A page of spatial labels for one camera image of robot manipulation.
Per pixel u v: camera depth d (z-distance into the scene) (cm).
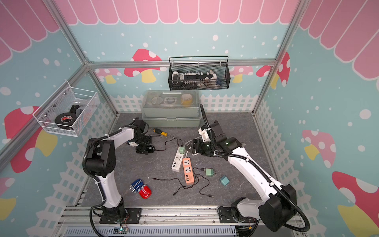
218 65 92
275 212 38
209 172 87
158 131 106
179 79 89
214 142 57
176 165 89
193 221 73
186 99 105
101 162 53
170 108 95
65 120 70
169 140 104
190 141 103
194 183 85
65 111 72
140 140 83
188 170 87
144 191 79
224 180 83
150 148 97
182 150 92
